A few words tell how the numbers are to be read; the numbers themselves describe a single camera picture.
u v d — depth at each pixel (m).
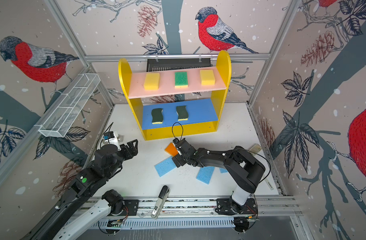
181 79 0.74
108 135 0.60
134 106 0.75
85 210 0.58
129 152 0.62
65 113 0.75
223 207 0.73
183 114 0.95
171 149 0.93
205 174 0.84
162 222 0.70
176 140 0.80
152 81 0.74
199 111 0.97
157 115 0.92
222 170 0.85
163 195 0.74
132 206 0.73
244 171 0.46
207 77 0.75
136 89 0.75
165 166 0.86
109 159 0.50
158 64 0.93
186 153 0.69
